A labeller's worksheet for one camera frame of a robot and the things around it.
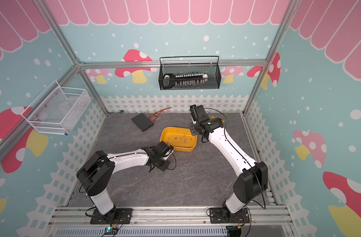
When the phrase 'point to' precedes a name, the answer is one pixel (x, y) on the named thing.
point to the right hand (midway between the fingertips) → (197, 125)
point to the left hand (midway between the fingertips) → (164, 166)
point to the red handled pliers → (157, 114)
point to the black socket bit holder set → (169, 80)
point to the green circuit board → (110, 230)
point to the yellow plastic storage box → (181, 139)
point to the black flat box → (142, 122)
